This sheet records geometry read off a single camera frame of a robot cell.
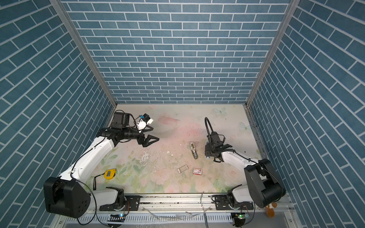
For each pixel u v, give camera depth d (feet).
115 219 2.37
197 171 2.77
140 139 2.21
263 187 1.40
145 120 2.19
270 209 2.31
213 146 2.33
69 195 1.27
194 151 3.00
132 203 2.45
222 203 2.41
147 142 2.23
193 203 2.47
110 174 2.70
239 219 2.34
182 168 2.79
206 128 2.37
